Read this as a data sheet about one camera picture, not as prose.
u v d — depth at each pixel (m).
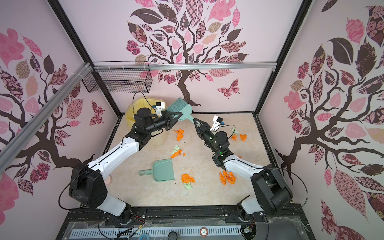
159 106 0.72
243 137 1.07
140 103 0.93
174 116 0.72
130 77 0.95
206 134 0.70
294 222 0.72
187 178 0.85
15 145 0.51
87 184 0.43
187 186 0.83
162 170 0.91
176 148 1.00
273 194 0.43
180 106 0.76
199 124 0.74
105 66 0.90
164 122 0.68
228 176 0.85
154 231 0.70
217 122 0.72
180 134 1.05
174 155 0.95
